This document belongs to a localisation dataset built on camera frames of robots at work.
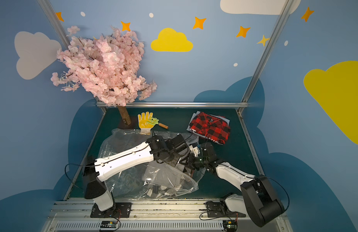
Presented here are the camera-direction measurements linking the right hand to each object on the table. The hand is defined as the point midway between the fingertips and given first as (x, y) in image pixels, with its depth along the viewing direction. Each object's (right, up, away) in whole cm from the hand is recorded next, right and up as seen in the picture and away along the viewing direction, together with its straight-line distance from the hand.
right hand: (182, 161), depth 82 cm
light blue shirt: (+17, +13, +14) cm, 25 cm away
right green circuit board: (+25, -31, -9) cm, 41 cm away
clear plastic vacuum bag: (-30, -14, 0) cm, 33 cm away
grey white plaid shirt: (-18, -9, -2) cm, 20 cm away
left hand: (-5, +4, -6) cm, 9 cm away
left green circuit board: (-38, -29, -10) cm, 49 cm away
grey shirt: (-4, -7, -6) cm, 11 cm away
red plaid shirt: (+23, +19, +17) cm, 34 cm away
